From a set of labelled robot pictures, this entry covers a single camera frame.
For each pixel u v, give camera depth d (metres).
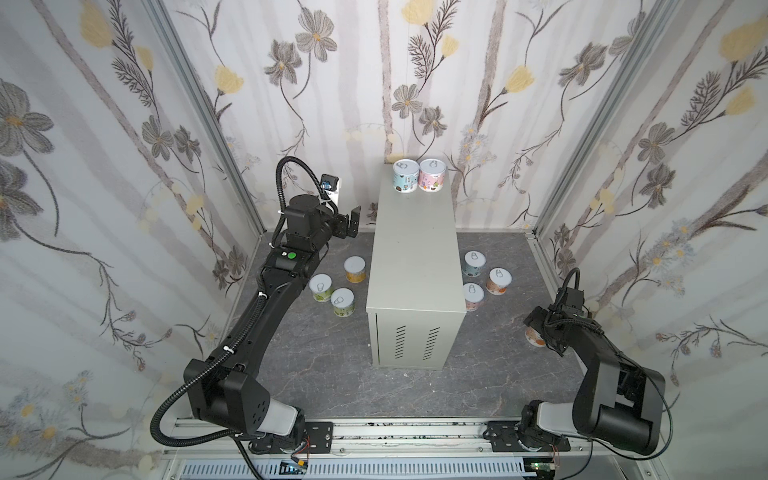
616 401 0.44
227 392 0.39
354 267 1.01
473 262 1.04
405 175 0.80
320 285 0.97
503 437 0.73
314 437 0.73
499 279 1.01
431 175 0.80
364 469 0.70
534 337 0.87
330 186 0.60
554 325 0.65
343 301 0.93
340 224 0.66
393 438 0.76
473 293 0.96
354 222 0.68
